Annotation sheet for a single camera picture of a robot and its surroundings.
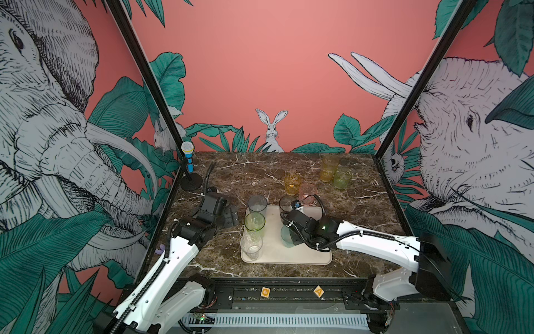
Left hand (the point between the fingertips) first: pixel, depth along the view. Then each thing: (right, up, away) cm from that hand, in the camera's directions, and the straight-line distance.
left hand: (227, 211), depth 78 cm
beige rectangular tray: (+18, -19, +9) cm, 27 cm away
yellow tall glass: (+50, +20, +39) cm, 67 cm away
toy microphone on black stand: (-24, +10, +26) cm, 38 cm away
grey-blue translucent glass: (+11, +1, +17) cm, 20 cm away
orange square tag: (+15, -29, -3) cm, 33 cm away
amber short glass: (+28, +9, +30) cm, 41 cm away
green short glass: (+55, +12, +32) cm, 65 cm away
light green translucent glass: (+10, -7, +9) cm, 15 cm away
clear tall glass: (+9, -13, +4) cm, 16 cm away
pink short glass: (+34, +6, +26) cm, 43 cm away
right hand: (+25, -7, +2) cm, 26 cm away
